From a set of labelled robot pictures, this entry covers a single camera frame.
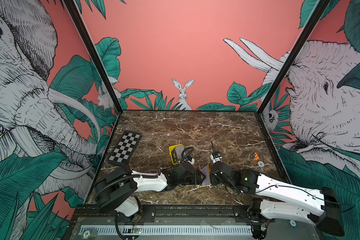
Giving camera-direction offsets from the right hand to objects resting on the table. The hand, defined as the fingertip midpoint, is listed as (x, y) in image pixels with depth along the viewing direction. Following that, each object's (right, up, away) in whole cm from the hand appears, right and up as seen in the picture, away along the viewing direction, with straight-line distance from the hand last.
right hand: (208, 172), depth 76 cm
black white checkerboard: (-52, +6, +17) cm, 55 cm away
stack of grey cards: (-17, +6, +15) cm, 24 cm away
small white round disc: (+36, 0, +17) cm, 40 cm away
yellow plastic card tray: (-22, +9, +20) cm, 31 cm away
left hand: (-2, -4, +4) cm, 7 cm away
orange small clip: (+34, +3, +17) cm, 38 cm away
